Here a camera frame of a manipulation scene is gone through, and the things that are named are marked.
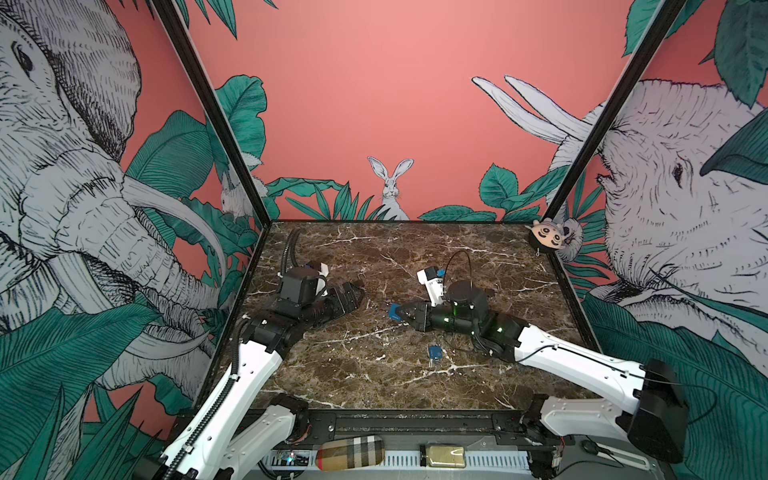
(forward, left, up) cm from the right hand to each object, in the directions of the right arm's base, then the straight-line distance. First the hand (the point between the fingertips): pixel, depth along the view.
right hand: (393, 312), depth 68 cm
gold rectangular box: (-26, -11, -21) cm, 35 cm away
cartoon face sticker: (+41, -56, -17) cm, 72 cm away
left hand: (+5, +10, -1) cm, 11 cm away
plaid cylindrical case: (-26, +10, -20) cm, 34 cm away
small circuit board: (-27, +25, -24) cm, 43 cm away
